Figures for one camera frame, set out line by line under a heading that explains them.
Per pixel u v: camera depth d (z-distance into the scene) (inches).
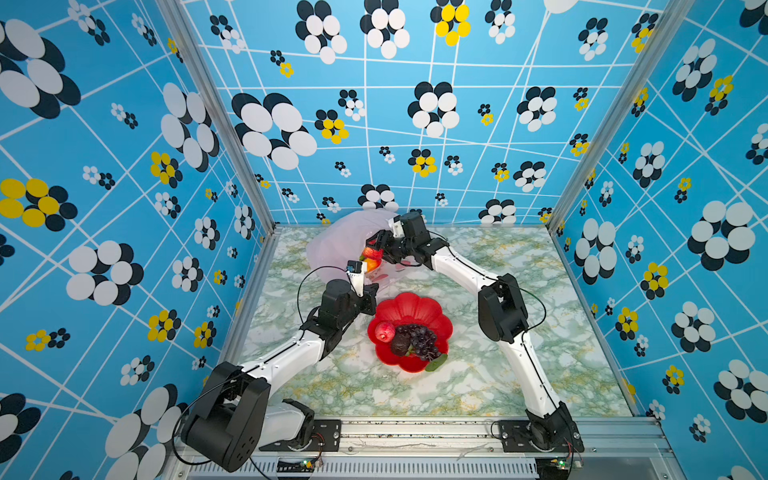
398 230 35.1
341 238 36.4
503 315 24.0
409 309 37.7
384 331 33.3
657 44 28.5
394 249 34.4
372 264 40.6
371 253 35.8
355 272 28.6
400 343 33.3
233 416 16.3
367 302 29.6
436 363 31.9
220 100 33.4
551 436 24.8
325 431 29.6
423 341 33.3
